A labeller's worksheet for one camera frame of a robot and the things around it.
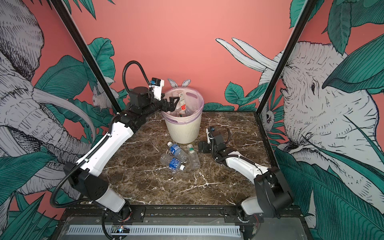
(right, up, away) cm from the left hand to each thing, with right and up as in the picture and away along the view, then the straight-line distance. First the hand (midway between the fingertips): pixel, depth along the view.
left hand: (171, 93), depth 70 cm
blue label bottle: (0, -33, +25) cm, 41 cm away
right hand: (+15, -25, +17) cm, 34 cm away
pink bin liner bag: (+7, -3, +33) cm, 34 cm away
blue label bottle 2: (-2, -38, +16) cm, 41 cm away
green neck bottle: (+10, -36, +21) cm, 43 cm away
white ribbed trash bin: (+4, -21, +20) cm, 29 cm away
